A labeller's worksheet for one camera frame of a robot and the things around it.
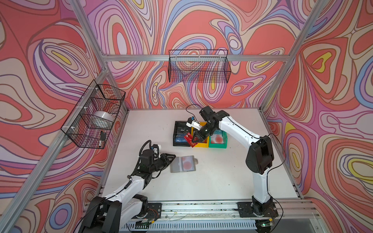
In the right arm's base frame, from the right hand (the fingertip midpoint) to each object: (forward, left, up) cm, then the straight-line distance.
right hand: (196, 143), depth 85 cm
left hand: (-7, +12, -3) cm, 14 cm away
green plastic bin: (+9, -17, -11) cm, 22 cm away
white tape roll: (+5, +47, +20) cm, 52 cm away
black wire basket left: (+3, +55, +17) cm, 58 cm away
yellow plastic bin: (+5, -5, -11) cm, 13 cm away
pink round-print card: (-7, +5, -12) cm, 15 cm away
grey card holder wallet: (-9, +13, -12) cm, 20 cm away
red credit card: (+2, +4, +3) cm, 5 cm away
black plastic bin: (+18, +10, -11) cm, 23 cm away
